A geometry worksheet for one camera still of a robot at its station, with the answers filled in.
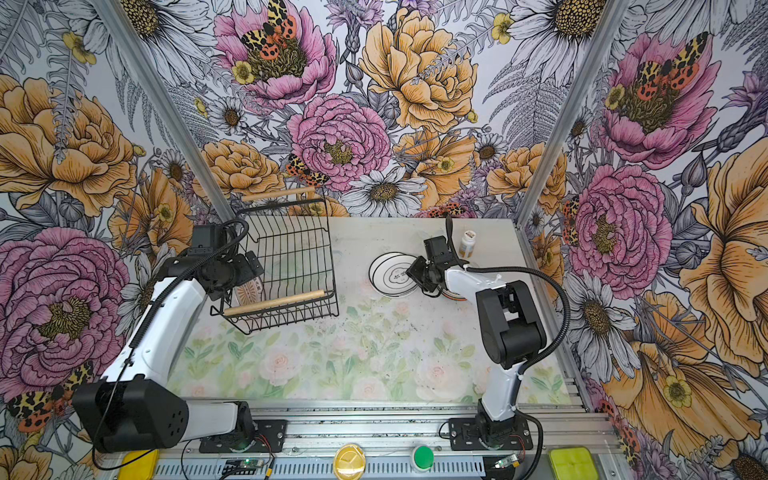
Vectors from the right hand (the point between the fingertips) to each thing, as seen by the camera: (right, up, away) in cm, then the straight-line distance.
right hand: (408, 280), depth 97 cm
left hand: (-44, +1, -17) cm, 47 cm away
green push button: (+2, -34, -33) cm, 47 cm away
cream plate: (+14, -5, -1) cm, 15 cm away
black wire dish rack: (-36, -2, +3) cm, 36 cm away
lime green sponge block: (+37, -39, -28) cm, 60 cm away
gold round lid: (-15, -39, -27) cm, 50 cm away
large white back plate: (-7, +1, +6) cm, 9 cm away
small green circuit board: (-40, -40, -26) cm, 62 cm away
